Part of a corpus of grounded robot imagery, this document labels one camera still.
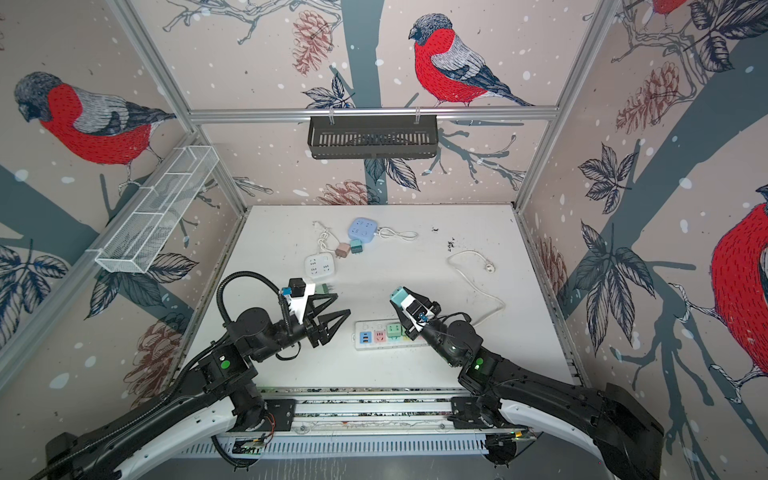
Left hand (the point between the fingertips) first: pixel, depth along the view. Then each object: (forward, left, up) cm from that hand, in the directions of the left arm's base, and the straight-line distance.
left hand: (340, 307), depth 65 cm
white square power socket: (+27, +13, -24) cm, 39 cm away
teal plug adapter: (+4, -13, -3) cm, 14 cm away
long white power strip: (+3, -8, -24) cm, 26 cm away
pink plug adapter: (+35, +6, -25) cm, 43 cm away
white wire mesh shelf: (+17, +51, +4) cm, 54 cm away
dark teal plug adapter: (+36, +1, -24) cm, 43 cm away
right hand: (+5, -13, -5) cm, 15 cm away
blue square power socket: (+43, -1, -23) cm, 49 cm away
